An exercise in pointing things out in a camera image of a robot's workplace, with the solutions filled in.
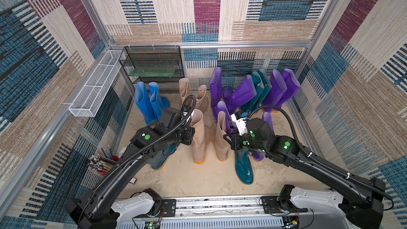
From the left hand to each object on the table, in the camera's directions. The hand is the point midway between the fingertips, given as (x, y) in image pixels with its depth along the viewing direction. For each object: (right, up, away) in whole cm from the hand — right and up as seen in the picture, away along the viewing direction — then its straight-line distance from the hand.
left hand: (194, 131), depth 70 cm
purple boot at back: (+10, +22, +21) cm, 32 cm away
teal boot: (-19, -16, +12) cm, 28 cm away
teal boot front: (+24, -19, +10) cm, 32 cm away
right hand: (+14, -4, 0) cm, 14 cm away
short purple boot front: (+26, +19, +22) cm, 39 cm away
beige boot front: (-6, +19, +16) cm, 26 cm away
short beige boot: (+2, -9, +5) cm, 10 cm away
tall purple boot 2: (+52, +22, +18) cm, 60 cm away
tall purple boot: (+43, +22, +18) cm, 51 cm away
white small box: (-31, -26, +10) cm, 42 cm away
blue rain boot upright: (-27, +13, +13) cm, 33 cm away
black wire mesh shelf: (-25, +39, +38) cm, 60 cm away
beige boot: (+3, +13, +12) cm, 18 cm away
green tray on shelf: (-24, +32, +30) cm, 50 cm away
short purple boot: (+20, +20, +41) cm, 50 cm away
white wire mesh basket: (-63, +16, +24) cm, 69 cm away
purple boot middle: (+12, +11, +8) cm, 18 cm away
